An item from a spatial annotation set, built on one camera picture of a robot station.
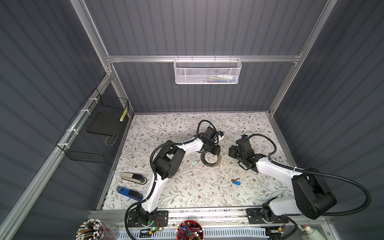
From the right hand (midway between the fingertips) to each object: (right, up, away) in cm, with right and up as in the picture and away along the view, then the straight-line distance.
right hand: (233, 150), depth 91 cm
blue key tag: (0, -18, -7) cm, 19 cm away
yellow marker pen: (-64, +21, -10) cm, 68 cm away
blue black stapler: (-59, -21, -13) cm, 64 cm away
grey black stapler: (-58, -15, -8) cm, 61 cm away
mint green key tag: (-25, -9, +2) cm, 26 cm away
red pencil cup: (-26, -29, -30) cm, 49 cm away
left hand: (-8, -1, +7) cm, 10 cm away
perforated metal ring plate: (-14, -9, +2) cm, 17 cm away
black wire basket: (-75, +10, -19) cm, 78 cm away
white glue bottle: (+27, -32, -28) cm, 50 cm away
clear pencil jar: (-63, -25, -35) cm, 76 cm away
